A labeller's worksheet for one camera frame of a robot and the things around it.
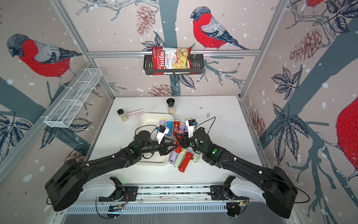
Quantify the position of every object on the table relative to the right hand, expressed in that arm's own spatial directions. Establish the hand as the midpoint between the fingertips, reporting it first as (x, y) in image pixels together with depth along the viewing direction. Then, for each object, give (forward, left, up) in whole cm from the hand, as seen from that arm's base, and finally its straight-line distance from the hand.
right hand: (177, 134), depth 77 cm
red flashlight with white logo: (+15, +3, -15) cm, 21 cm away
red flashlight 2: (-7, -1, -5) cm, 8 cm away
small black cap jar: (+21, +43, -13) cm, 50 cm away
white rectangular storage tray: (+20, +23, -18) cm, 35 cm away
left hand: (-4, 0, -2) cm, 5 cm away
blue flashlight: (+15, +7, -14) cm, 22 cm away
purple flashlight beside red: (+15, -2, -16) cm, 22 cm away
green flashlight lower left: (-7, -1, -16) cm, 18 cm away
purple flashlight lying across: (-2, -7, -17) cm, 18 cm away
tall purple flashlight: (+2, -5, +10) cm, 11 cm away
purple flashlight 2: (-7, +3, -15) cm, 17 cm away
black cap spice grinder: (+30, +7, -7) cm, 32 cm away
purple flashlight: (+19, +13, -15) cm, 27 cm away
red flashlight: (-11, -4, -16) cm, 20 cm away
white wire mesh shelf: (+6, +60, +13) cm, 61 cm away
